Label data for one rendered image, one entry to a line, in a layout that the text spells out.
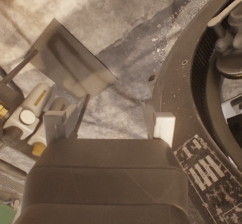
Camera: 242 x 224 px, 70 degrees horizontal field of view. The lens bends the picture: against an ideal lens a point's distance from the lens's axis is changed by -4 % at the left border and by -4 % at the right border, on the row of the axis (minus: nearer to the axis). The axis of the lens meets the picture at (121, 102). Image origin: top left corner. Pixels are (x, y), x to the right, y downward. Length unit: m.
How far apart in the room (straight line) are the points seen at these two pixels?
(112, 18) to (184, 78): 0.58
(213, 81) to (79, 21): 0.65
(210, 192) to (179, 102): 0.13
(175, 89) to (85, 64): 0.70
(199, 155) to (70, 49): 0.81
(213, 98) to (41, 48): 0.84
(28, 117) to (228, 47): 0.57
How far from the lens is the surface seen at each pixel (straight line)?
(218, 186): 0.19
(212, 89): 0.35
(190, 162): 0.21
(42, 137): 0.65
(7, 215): 3.21
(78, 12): 0.86
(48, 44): 0.96
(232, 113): 0.81
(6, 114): 0.67
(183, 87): 0.29
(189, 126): 0.24
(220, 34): 0.38
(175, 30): 0.84
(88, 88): 1.02
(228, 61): 0.36
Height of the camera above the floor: 0.79
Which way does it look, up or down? 48 degrees down
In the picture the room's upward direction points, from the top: 171 degrees counter-clockwise
